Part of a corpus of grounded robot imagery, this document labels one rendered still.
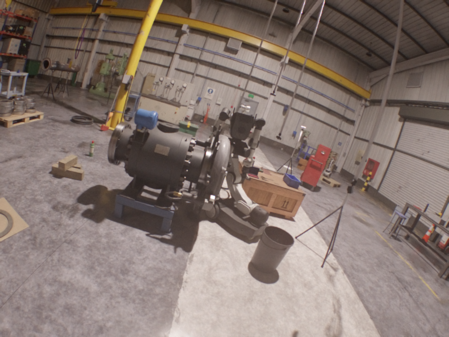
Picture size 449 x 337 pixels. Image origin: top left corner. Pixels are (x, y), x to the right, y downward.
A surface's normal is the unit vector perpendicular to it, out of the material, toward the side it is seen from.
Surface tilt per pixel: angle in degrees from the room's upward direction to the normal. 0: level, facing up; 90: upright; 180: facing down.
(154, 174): 112
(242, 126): 101
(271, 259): 93
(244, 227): 90
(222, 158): 53
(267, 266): 93
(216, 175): 78
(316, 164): 90
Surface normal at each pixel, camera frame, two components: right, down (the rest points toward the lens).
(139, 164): 0.03, 0.47
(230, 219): -0.65, 0.00
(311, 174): -0.49, 0.08
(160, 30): -0.02, 0.28
